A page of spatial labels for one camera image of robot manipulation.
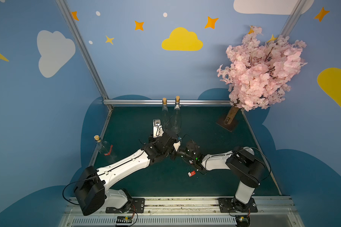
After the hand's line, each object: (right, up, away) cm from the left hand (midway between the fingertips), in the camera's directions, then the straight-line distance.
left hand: (157, 129), depth 79 cm
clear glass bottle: (+11, +5, +21) cm, 24 cm away
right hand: (+4, -9, +3) cm, 10 cm away
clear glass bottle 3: (-29, -11, 0) cm, 31 cm away
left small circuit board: (-17, -47, -6) cm, 50 cm away
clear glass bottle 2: (+4, +7, +20) cm, 22 cm away
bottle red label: (+20, -28, +6) cm, 35 cm away
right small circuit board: (+46, -48, -5) cm, 67 cm away
